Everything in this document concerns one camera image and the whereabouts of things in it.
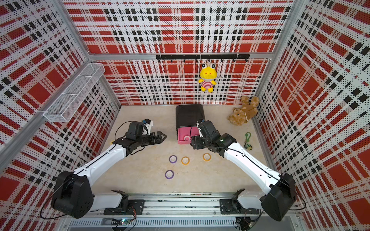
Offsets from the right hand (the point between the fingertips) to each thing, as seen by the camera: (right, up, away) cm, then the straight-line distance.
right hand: (199, 140), depth 78 cm
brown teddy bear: (+31, +14, +25) cm, 42 cm away
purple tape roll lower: (-17, -22, +7) cm, 29 cm away
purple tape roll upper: (-16, -14, +13) cm, 25 cm away
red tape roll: (-8, +1, +9) cm, 12 cm away
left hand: (-22, +1, +8) cm, 23 cm away
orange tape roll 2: (+5, -15, +13) cm, 21 cm away
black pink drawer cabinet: (-8, +14, +18) cm, 24 cm away
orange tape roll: (-6, -16, +13) cm, 21 cm away
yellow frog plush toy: (+6, +41, +14) cm, 43 cm away
